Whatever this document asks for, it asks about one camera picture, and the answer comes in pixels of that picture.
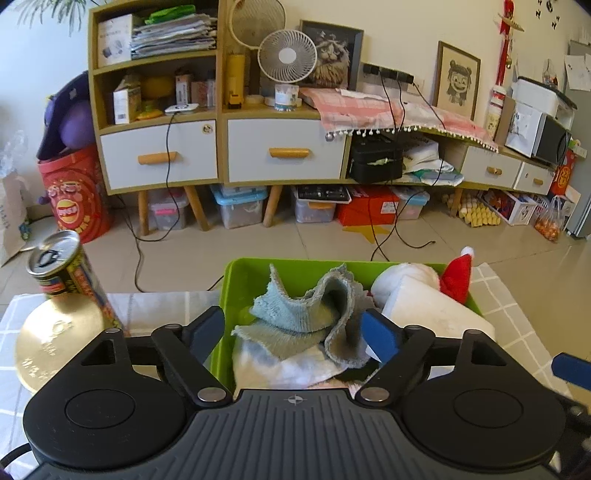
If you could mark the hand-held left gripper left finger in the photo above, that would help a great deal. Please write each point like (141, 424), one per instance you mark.
(205, 332)

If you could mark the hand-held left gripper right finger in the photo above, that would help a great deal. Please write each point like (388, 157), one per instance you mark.
(381, 337)

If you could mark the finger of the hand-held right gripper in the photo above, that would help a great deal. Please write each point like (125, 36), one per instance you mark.
(572, 368)

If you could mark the grey washcloth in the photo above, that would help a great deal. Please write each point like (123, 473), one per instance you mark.
(300, 318)

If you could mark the red and white plush toy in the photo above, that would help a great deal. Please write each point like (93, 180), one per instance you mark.
(457, 277)

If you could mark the green plastic bin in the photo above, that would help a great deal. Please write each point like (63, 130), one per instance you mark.
(295, 270)

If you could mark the grey checkered tablecloth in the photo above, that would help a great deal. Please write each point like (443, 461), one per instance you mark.
(152, 304)

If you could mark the yellow star floor mat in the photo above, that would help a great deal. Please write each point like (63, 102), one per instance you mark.
(367, 232)

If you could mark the clear bin with pink label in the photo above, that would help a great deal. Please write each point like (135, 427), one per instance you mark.
(168, 212)

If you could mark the clear bin with blue lid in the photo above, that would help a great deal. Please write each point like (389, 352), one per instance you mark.
(240, 207)

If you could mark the red cardboard box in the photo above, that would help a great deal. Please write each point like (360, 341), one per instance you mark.
(367, 207)

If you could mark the bag of oranges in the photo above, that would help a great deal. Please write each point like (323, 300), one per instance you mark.
(549, 224)

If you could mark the clear bin with dark lid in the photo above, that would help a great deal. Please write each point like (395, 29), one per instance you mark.
(318, 203)

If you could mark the printed tin can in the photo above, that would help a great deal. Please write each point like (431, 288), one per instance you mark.
(69, 272)

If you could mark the glass jar with gold lid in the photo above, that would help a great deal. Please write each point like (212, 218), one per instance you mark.
(51, 341)

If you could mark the row of yellow bottles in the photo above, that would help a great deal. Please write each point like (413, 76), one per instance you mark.
(478, 213)

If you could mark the white printed carton box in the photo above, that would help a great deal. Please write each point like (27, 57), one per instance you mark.
(508, 207)

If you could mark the black metal box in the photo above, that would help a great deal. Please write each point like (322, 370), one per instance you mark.
(376, 159)

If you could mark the tall wooden shelf cabinet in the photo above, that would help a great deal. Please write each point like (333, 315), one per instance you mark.
(157, 152)

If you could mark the red printed bucket bag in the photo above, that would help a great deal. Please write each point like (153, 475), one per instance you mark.
(74, 198)

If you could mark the red gift box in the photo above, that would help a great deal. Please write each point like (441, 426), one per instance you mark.
(564, 175)

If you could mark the low wooden sideboard cabinet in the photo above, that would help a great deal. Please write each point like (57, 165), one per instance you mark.
(286, 152)

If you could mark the white flat charger device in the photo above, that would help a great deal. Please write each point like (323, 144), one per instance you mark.
(182, 109)

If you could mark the pink fringed cloth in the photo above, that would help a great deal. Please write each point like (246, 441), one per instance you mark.
(369, 110)

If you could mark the white oven with dark door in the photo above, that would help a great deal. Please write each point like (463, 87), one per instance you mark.
(545, 138)

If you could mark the white small shelf box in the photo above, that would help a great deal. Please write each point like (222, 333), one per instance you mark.
(124, 106)

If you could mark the purple plush toy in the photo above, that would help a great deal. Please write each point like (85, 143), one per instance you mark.
(74, 124)

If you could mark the white printed cup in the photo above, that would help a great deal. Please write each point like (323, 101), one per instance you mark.
(287, 98)

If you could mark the white bottle red cap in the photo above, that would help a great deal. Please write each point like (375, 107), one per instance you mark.
(494, 110)

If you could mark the black power strip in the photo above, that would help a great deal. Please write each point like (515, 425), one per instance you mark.
(388, 74)

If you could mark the framed cartoon girl drawing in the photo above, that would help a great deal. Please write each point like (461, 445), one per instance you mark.
(457, 81)

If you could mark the white storage box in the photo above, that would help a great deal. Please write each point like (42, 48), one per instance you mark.
(540, 94)

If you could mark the framed cat picture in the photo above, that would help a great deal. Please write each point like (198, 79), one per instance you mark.
(332, 55)

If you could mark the white desk fan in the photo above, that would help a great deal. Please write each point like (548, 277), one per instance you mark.
(286, 57)

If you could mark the stack of papers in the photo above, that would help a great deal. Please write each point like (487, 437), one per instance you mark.
(173, 37)

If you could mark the white product box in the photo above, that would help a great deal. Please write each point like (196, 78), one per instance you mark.
(113, 41)

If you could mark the round hand fan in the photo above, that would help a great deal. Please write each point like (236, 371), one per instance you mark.
(256, 18)

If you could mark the red hanging decoration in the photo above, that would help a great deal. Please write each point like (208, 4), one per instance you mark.
(508, 27)

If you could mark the green houseplant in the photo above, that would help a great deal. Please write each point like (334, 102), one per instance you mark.
(51, 9)

